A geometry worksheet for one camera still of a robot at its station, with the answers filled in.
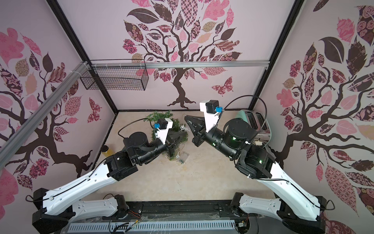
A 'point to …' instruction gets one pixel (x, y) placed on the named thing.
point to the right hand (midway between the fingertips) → (187, 115)
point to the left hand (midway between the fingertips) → (183, 136)
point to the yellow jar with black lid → (106, 152)
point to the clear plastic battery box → (183, 157)
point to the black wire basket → (116, 74)
